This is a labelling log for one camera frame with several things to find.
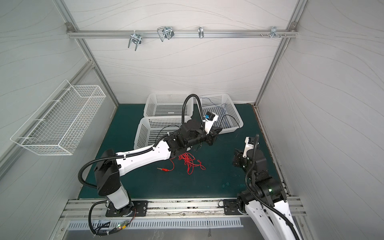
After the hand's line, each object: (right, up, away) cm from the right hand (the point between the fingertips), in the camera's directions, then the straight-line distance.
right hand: (240, 146), depth 72 cm
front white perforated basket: (-53, +6, +32) cm, 62 cm away
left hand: (-8, +10, -2) cm, 13 cm away
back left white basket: (-44, +25, +46) cm, 69 cm away
